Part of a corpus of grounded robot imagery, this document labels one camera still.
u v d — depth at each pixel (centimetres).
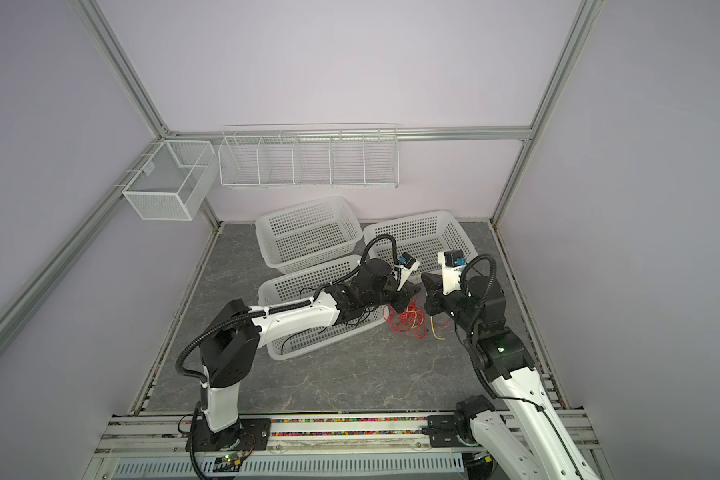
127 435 76
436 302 62
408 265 71
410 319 85
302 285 96
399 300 73
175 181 101
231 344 48
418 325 87
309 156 100
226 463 72
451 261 58
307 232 117
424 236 115
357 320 65
